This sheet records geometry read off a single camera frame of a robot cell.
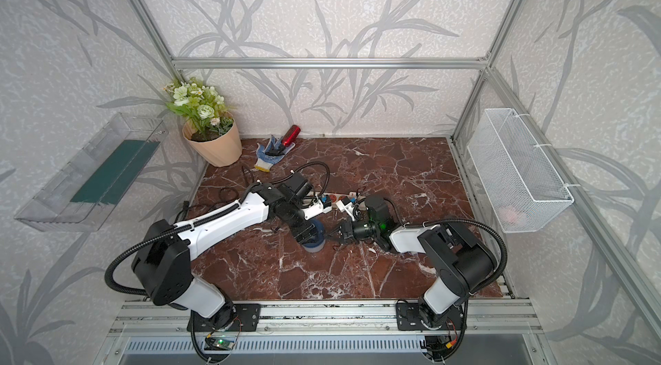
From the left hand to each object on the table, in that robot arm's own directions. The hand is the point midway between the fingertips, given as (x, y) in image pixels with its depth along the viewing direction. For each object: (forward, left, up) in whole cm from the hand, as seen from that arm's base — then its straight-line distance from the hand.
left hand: (312, 229), depth 83 cm
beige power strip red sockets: (+13, -13, -1) cm, 19 cm away
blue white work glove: (+35, +25, -9) cm, 44 cm away
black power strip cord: (+16, +53, -12) cm, 56 cm away
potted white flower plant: (+41, +45, +8) cm, 61 cm away
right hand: (-4, -5, +2) cm, 6 cm away
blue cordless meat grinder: (-4, -2, -1) cm, 5 cm away
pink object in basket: (-1, -57, +14) cm, 59 cm away
